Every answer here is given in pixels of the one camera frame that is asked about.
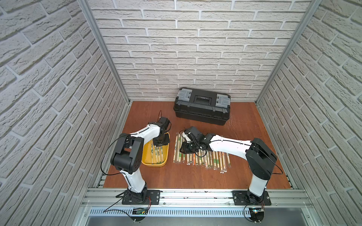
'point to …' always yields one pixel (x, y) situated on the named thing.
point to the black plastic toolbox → (202, 106)
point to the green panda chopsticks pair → (228, 157)
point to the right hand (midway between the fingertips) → (183, 150)
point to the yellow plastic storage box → (155, 156)
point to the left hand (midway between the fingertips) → (165, 141)
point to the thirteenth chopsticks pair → (176, 148)
